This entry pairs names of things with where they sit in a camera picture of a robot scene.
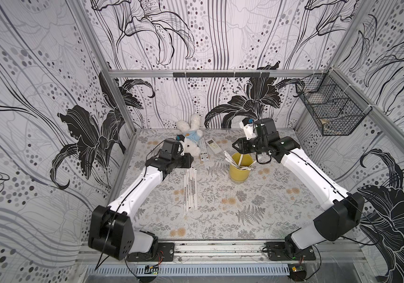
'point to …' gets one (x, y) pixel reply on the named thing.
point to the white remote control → (202, 149)
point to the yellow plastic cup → (238, 174)
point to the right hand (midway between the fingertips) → (237, 142)
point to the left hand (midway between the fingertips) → (193, 162)
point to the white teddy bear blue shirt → (192, 132)
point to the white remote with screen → (214, 145)
